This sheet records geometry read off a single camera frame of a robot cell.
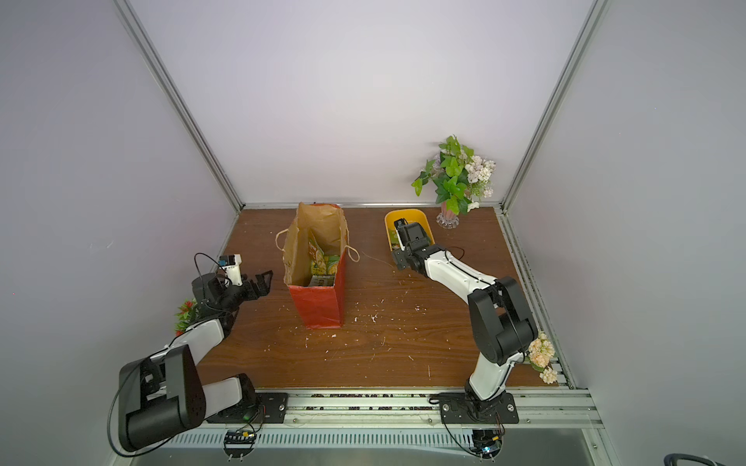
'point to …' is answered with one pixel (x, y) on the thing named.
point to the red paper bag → (322, 305)
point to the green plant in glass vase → (458, 180)
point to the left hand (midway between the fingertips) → (259, 272)
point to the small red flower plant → (186, 316)
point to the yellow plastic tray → (411, 216)
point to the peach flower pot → (540, 353)
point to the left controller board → (239, 444)
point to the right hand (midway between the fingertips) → (415, 242)
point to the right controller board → (487, 443)
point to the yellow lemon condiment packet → (318, 259)
